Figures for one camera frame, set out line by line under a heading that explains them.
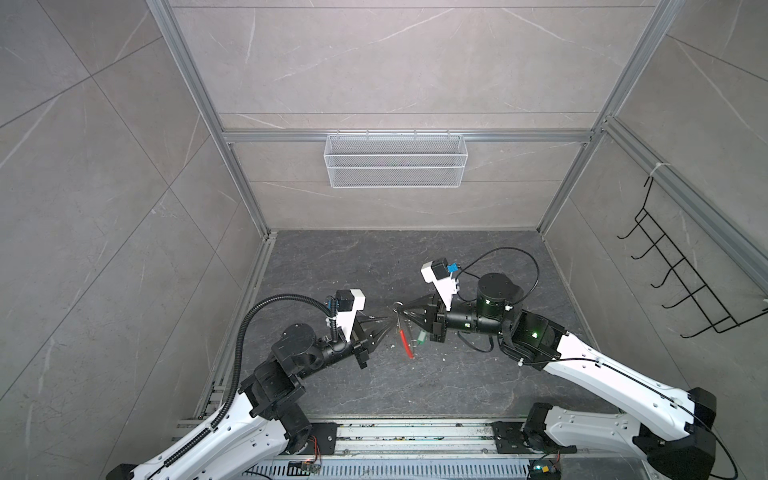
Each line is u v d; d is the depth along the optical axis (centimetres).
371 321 56
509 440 73
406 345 88
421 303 55
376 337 57
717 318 59
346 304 50
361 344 51
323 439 73
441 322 51
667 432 40
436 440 75
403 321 58
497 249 117
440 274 52
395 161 100
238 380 46
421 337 93
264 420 47
